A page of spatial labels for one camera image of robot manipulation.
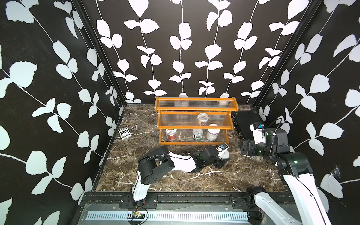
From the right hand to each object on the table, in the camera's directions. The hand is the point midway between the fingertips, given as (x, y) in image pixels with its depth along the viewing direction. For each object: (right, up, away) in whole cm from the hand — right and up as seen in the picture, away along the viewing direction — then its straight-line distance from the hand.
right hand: (246, 139), depth 69 cm
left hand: (-7, -10, +14) cm, 18 cm away
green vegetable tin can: (-22, -1, +24) cm, 33 cm away
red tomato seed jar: (-40, 0, +21) cm, 45 cm away
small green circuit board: (-56, -39, +1) cm, 68 cm away
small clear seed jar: (-20, +10, +15) cm, 27 cm away
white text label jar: (-13, 0, +21) cm, 24 cm away
